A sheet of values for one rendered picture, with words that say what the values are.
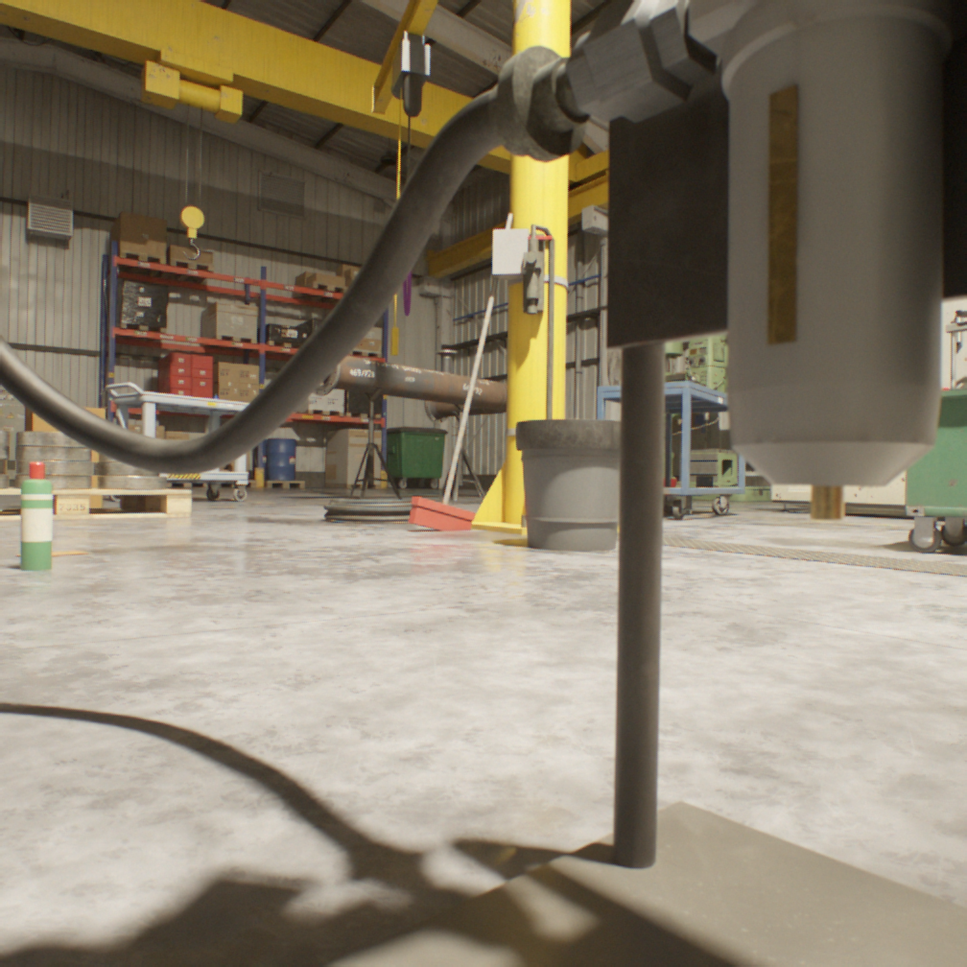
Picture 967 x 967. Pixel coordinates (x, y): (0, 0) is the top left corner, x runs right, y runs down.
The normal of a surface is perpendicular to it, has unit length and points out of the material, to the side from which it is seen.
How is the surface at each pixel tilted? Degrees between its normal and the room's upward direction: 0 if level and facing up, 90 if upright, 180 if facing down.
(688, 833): 0
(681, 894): 0
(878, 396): 96
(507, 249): 90
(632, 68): 120
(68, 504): 90
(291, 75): 90
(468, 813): 0
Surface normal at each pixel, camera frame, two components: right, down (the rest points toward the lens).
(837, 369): -0.36, 0.00
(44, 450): 0.32, 0.01
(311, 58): 0.57, 0.01
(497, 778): 0.02, -1.00
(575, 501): -0.08, 0.08
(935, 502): -0.71, -0.01
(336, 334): -0.22, 0.53
